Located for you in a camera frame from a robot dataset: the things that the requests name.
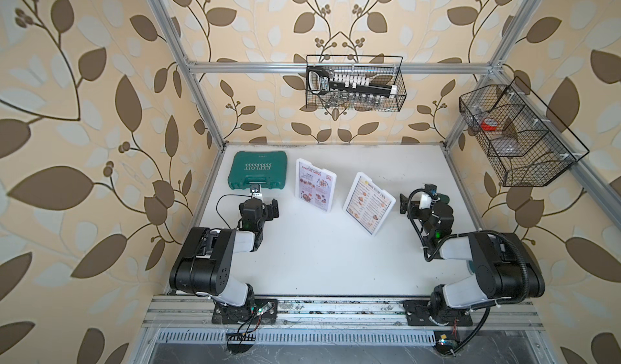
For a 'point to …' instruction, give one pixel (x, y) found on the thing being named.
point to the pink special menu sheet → (315, 185)
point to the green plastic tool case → (258, 167)
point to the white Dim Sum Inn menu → (368, 205)
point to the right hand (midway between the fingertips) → (414, 195)
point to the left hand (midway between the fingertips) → (257, 198)
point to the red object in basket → (489, 124)
